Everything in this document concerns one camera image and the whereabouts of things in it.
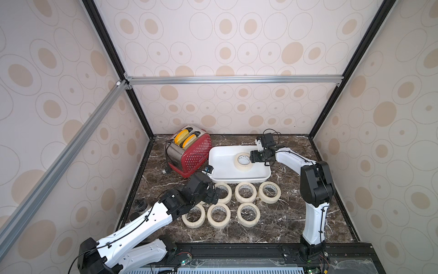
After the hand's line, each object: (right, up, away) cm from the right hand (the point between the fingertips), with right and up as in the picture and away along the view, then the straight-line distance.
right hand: (252, 158), depth 100 cm
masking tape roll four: (+8, -18, -8) cm, 21 cm away
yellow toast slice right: (-36, +10, -11) cm, 39 cm away
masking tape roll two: (-5, -28, -15) cm, 32 cm away
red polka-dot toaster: (-37, +6, -11) cm, 39 cm away
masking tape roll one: (-31, -28, -15) cm, 45 cm away
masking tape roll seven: (-6, -3, +5) cm, 8 cm away
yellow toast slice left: (-40, +13, -8) cm, 43 cm away
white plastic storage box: (-12, -4, +3) cm, 13 cm away
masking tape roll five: (-17, -18, -8) cm, 26 cm away
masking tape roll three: (-5, -18, -8) cm, 21 cm away
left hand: (-21, -11, -25) cm, 35 cm away
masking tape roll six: (-20, -28, -15) cm, 38 cm away
